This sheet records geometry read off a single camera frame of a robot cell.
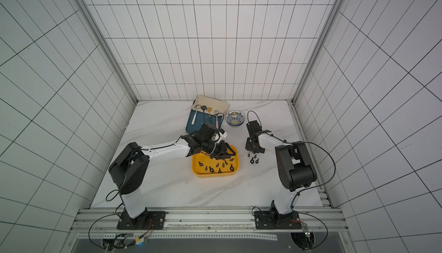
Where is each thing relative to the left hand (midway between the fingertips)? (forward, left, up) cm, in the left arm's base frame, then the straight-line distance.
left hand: (230, 157), depth 81 cm
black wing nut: (+6, -11, -10) cm, 16 cm away
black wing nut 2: (+1, +16, -11) cm, 19 cm away
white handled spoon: (+41, +21, -9) cm, 47 cm away
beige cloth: (+45, +13, -11) cm, 48 cm away
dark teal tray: (+33, +18, -11) cm, 39 cm away
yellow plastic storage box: (0, +14, -10) cm, 17 cm away
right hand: (+13, -10, -11) cm, 20 cm away
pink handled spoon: (+38, +8, -11) cm, 40 cm away
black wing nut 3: (-2, +10, -10) cm, 14 cm away
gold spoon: (+40, +13, -10) cm, 43 cm away
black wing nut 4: (-1, -1, -10) cm, 10 cm away
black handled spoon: (+41, +17, -9) cm, 45 cm away
